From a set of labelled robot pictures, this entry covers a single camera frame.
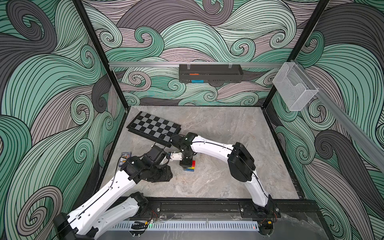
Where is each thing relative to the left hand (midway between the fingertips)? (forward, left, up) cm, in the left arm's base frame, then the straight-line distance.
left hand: (169, 175), depth 71 cm
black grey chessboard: (+37, +15, -11) cm, 42 cm away
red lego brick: (+9, -12, -6) cm, 16 cm away
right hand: (+12, -9, -11) cm, 18 cm away
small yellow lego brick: (+7, -12, -8) cm, 16 cm away
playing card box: (+17, +31, -13) cm, 37 cm away
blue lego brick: (+8, -10, -12) cm, 17 cm away
